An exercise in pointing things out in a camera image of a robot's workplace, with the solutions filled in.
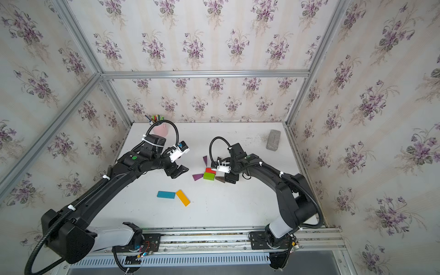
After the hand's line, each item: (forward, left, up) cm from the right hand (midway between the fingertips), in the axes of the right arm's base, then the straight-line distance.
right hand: (230, 169), depth 90 cm
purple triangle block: (+9, +15, -5) cm, 18 cm away
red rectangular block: (-5, +10, +8) cm, 14 cm away
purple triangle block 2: (-2, +18, -4) cm, 19 cm away
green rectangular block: (-2, +11, -5) cm, 12 cm away
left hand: (-4, +22, +14) cm, 26 cm away
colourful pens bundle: (+32, +49, +6) cm, 59 cm away
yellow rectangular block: (-15, +23, -6) cm, 28 cm away
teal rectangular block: (-12, +34, -6) cm, 36 cm away
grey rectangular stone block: (+24, -28, -4) cm, 37 cm away
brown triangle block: (-8, +4, +6) cm, 11 cm away
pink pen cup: (+29, +45, -1) cm, 54 cm away
